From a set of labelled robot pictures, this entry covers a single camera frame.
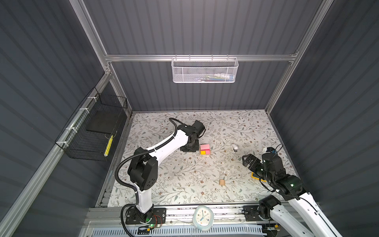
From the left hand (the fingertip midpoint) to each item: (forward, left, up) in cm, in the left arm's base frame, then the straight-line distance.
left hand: (192, 149), depth 87 cm
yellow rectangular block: (+2, -7, -8) cm, 11 cm away
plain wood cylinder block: (-17, -17, -10) cm, 26 cm away
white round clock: (-34, -4, -8) cm, 35 cm away
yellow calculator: (-21, -26, +12) cm, 35 cm away
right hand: (-13, -29, +6) cm, 32 cm away
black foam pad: (+9, +46, +17) cm, 50 cm away
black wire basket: (+1, +51, +17) cm, 54 cm away
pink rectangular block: (+2, -10, -7) cm, 13 cm away
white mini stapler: (+4, -29, -7) cm, 30 cm away
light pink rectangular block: (+4, -9, -5) cm, 11 cm away
